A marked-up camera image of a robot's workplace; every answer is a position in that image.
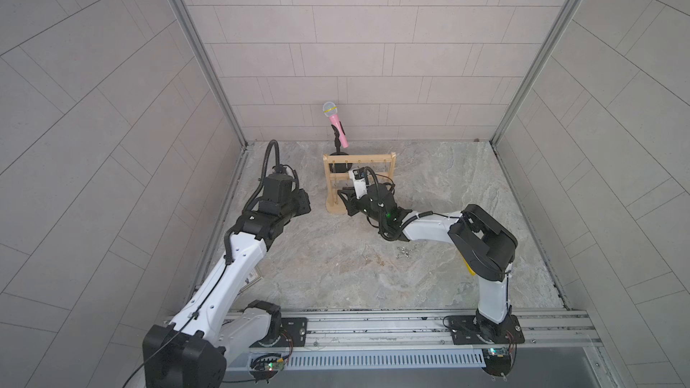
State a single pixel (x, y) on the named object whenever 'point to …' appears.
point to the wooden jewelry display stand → (330, 159)
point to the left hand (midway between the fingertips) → (309, 192)
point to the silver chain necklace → (405, 251)
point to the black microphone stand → (337, 135)
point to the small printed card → (252, 277)
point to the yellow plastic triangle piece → (468, 267)
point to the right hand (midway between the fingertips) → (340, 191)
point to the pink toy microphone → (331, 110)
